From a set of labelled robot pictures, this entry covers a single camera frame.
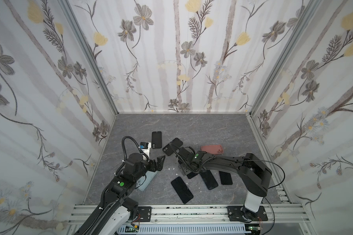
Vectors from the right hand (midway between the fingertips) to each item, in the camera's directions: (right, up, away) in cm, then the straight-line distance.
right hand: (183, 162), depth 87 cm
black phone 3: (+15, -9, -2) cm, 18 cm away
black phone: (+5, -7, -1) cm, 9 cm away
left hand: (-15, +9, -11) cm, 21 cm away
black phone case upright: (-19, +13, +18) cm, 29 cm away
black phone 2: (-1, -14, -6) cm, 16 cm away
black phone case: (-7, +8, +17) cm, 20 cm away
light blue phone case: (-24, -11, -1) cm, 26 cm away
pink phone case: (+21, +6, +11) cm, 25 cm away
